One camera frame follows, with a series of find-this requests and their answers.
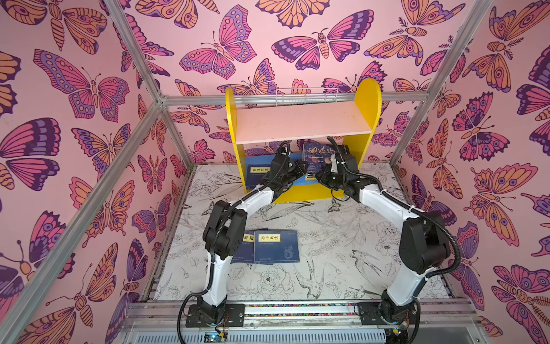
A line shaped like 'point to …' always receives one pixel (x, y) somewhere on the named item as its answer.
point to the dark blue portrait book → (314, 155)
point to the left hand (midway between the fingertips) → (312, 161)
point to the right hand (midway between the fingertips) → (316, 171)
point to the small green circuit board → (214, 337)
